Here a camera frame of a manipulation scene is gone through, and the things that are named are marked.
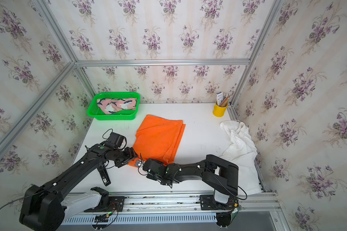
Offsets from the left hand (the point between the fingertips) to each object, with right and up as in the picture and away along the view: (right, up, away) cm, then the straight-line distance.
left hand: (135, 158), depth 81 cm
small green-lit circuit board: (-14, -28, -9) cm, 32 cm away
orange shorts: (+11, +9, +17) cm, 22 cm away
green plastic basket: (-40, +28, +27) cm, 56 cm away
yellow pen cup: (+57, +28, +28) cm, 69 cm away
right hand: (+8, -5, +2) cm, 10 cm away
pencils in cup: (+59, +37, +26) cm, 74 cm away
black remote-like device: (-17, -9, -1) cm, 20 cm away
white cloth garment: (+65, +2, +7) cm, 65 cm away
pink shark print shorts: (-28, +32, +29) cm, 52 cm away
